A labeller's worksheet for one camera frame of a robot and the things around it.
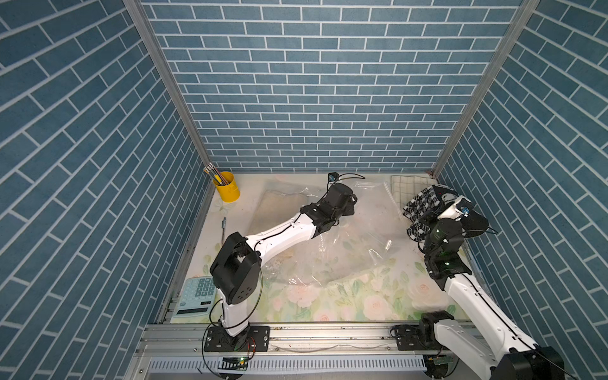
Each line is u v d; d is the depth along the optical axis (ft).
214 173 3.33
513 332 1.42
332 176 2.45
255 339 2.40
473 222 2.27
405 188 3.63
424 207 2.74
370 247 3.14
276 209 3.38
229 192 3.45
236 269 1.52
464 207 2.03
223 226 3.33
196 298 2.63
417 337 2.40
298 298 2.71
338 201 2.08
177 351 2.36
